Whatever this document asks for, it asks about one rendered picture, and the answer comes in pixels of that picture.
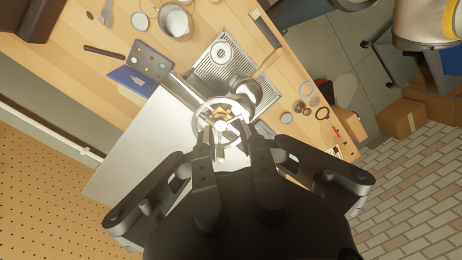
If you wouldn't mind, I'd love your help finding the steel milk pitcher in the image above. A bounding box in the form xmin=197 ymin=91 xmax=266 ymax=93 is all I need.
xmin=157 ymin=2 xmax=195 ymax=43

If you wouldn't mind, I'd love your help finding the dark red bin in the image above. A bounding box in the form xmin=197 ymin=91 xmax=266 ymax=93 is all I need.
xmin=313 ymin=78 xmax=336 ymax=106

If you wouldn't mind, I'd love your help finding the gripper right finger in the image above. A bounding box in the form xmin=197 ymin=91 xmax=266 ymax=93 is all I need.
xmin=239 ymin=121 xmax=377 ymax=225

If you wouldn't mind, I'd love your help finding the taped cardboard box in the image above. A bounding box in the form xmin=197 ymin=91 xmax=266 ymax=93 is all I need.
xmin=374 ymin=97 xmax=429 ymax=142

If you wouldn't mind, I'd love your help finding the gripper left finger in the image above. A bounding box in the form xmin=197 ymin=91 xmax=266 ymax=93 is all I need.
xmin=102 ymin=124 xmax=231 ymax=254

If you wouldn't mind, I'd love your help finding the black box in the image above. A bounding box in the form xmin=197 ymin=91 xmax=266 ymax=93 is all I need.
xmin=0 ymin=0 xmax=70 ymax=45

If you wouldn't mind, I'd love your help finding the steel slotted drip tray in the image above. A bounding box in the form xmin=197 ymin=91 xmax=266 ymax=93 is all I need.
xmin=190 ymin=28 xmax=283 ymax=122

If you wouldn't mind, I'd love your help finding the white rest ring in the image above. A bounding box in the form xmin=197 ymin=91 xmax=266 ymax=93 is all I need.
xmin=210 ymin=40 xmax=232 ymax=66

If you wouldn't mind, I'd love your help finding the silver round disc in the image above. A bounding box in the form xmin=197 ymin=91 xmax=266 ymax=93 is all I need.
xmin=130 ymin=11 xmax=151 ymax=33

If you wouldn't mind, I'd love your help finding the orange pegboard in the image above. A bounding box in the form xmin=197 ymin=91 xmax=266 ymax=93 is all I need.
xmin=0 ymin=120 xmax=146 ymax=260

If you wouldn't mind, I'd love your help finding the blue ring gasket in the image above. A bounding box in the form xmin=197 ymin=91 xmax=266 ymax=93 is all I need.
xmin=298 ymin=80 xmax=317 ymax=99

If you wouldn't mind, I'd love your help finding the chrome portafilter with wooden handle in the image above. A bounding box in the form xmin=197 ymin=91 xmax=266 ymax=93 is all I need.
xmin=228 ymin=47 xmax=285 ymax=110

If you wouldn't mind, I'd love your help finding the black ring gasket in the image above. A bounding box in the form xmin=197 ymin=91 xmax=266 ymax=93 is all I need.
xmin=314 ymin=106 xmax=332 ymax=122

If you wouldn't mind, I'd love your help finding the silver wrench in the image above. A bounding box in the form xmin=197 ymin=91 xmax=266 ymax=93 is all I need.
xmin=98 ymin=0 xmax=116 ymax=30

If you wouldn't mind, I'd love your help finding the small cardboard box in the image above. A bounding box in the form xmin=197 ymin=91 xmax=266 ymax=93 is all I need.
xmin=330 ymin=104 xmax=369 ymax=144

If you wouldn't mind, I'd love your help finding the blue open parts case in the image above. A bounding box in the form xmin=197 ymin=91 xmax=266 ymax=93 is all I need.
xmin=106 ymin=38 xmax=176 ymax=101

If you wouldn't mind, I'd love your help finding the large cardboard box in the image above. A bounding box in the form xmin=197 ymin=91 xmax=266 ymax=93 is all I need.
xmin=400 ymin=60 xmax=462 ymax=128

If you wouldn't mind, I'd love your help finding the dark brown rod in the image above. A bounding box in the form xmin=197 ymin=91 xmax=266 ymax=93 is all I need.
xmin=83 ymin=44 xmax=127 ymax=62

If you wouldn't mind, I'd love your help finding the chrome steam wheel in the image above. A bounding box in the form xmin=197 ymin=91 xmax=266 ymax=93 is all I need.
xmin=191 ymin=97 xmax=252 ymax=150

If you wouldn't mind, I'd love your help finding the brown tamper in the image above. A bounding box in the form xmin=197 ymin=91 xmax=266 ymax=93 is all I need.
xmin=291 ymin=100 xmax=313 ymax=117

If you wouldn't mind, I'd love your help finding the grey cart with casters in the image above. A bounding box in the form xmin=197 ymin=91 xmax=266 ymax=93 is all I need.
xmin=360 ymin=26 xmax=462 ymax=90

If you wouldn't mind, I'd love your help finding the silver espresso machine body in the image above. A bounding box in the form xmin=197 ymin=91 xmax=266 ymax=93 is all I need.
xmin=81 ymin=70 xmax=254 ymax=209

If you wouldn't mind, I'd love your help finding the black bar with cream end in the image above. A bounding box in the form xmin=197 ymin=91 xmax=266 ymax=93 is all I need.
xmin=248 ymin=7 xmax=283 ymax=50

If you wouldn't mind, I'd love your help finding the blue crate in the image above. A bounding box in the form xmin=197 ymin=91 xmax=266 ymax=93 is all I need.
xmin=438 ymin=43 xmax=462 ymax=77

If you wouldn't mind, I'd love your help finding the grey switch plate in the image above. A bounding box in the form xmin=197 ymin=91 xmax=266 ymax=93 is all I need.
xmin=253 ymin=119 xmax=278 ymax=141

